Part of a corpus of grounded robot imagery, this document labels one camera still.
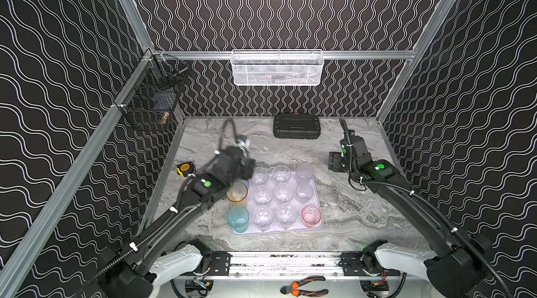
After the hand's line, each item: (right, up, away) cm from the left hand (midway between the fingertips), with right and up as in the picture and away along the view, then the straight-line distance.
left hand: (243, 153), depth 75 cm
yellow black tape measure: (-30, -9, +21) cm, 38 cm away
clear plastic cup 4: (+15, -11, +19) cm, 26 cm away
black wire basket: (-44, +23, +17) cm, 52 cm away
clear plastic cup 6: (+16, -26, +10) cm, 32 cm away
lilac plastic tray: (+12, -23, +10) cm, 27 cm away
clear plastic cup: (+5, -12, +20) cm, 23 cm away
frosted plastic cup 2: (+24, -18, +15) cm, 34 cm away
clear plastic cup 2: (+7, -18, +10) cm, 22 cm away
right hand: (+36, -1, +5) cm, 37 cm away
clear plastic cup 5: (+15, -17, +10) cm, 25 cm away
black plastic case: (+24, +12, +35) cm, 44 cm away
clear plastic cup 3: (+7, -26, +8) cm, 28 cm away
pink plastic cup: (+26, -26, +8) cm, 38 cm away
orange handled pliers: (+17, -44, -7) cm, 48 cm away
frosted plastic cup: (+25, -9, +17) cm, 31 cm away
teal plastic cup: (-3, -26, +7) cm, 27 cm away
